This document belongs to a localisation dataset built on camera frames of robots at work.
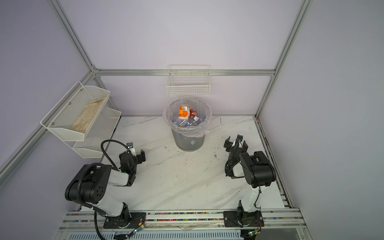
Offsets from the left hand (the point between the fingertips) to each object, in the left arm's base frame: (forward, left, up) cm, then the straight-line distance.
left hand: (133, 151), depth 94 cm
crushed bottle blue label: (+9, -34, +18) cm, 40 cm away
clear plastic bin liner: (+16, -25, +21) cm, 36 cm away
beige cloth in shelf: (+9, +19, +24) cm, 32 cm away
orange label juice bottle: (+12, -33, +24) cm, 43 cm away
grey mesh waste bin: (+4, -33, +5) cm, 33 cm away
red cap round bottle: (+13, -38, +22) cm, 46 cm away
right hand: (+7, -66, +7) cm, 67 cm away
